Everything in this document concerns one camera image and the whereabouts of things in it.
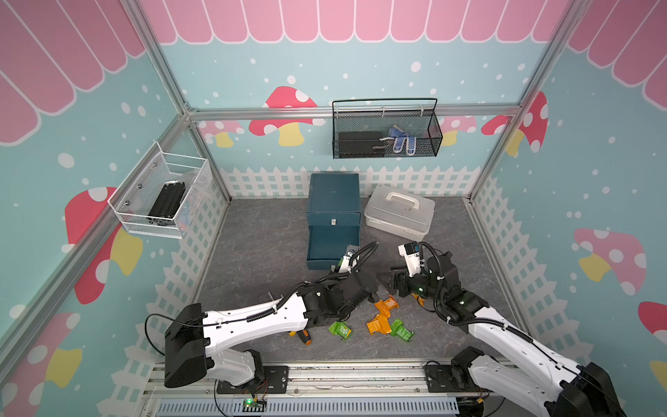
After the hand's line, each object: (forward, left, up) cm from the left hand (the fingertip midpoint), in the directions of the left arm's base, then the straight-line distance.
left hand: (354, 273), depth 76 cm
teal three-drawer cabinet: (+21, +7, -1) cm, 22 cm away
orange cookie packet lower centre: (-9, -9, -17) cm, 21 cm away
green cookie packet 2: (-10, -15, -18) cm, 25 cm away
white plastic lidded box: (+30, -20, -6) cm, 36 cm away
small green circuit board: (-30, +29, -21) cm, 47 cm away
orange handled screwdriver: (-13, +15, -17) cm, 26 cm away
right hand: (+1, -9, -2) cm, 9 cm away
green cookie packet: (-10, +4, -17) cm, 21 cm away
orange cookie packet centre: (-3, -11, -17) cm, 21 cm away
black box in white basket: (+12, +52, +17) cm, 56 cm away
